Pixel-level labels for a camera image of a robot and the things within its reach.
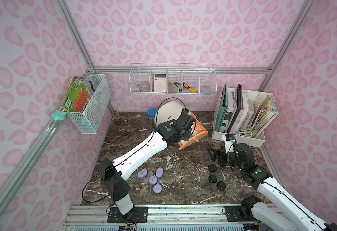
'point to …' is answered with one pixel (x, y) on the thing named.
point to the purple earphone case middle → (152, 180)
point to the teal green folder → (223, 108)
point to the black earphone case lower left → (212, 178)
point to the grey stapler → (174, 86)
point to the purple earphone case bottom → (157, 188)
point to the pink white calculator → (160, 83)
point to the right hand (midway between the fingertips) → (214, 147)
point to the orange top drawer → (199, 132)
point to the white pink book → (241, 115)
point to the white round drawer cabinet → (168, 111)
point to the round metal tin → (144, 88)
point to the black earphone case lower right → (221, 185)
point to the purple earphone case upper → (159, 172)
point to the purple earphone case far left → (142, 173)
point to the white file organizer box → (244, 136)
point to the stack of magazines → (264, 115)
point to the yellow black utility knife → (190, 89)
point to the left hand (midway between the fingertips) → (183, 127)
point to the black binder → (239, 106)
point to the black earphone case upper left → (212, 168)
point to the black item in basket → (91, 85)
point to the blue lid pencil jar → (151, 112)
